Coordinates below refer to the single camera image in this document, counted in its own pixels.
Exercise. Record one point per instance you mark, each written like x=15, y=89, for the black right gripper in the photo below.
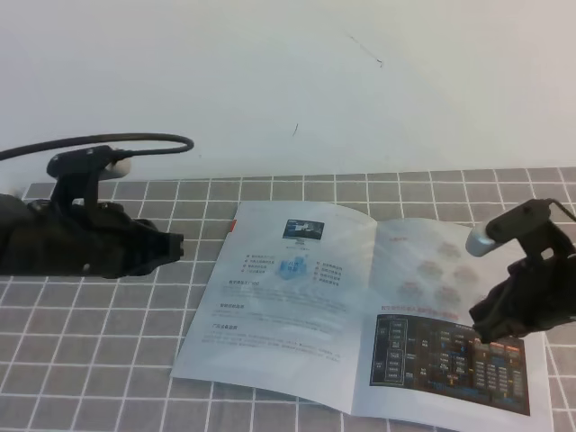
x=534, y=298

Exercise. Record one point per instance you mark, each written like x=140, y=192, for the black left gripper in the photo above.
x=36, y=241

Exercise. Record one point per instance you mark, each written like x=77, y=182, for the white brochure book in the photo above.
x=368, y=317

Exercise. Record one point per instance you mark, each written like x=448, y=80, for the grey checked tablecloth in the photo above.
x=94, y=355

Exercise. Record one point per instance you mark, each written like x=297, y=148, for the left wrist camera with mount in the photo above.
x=78, y=174

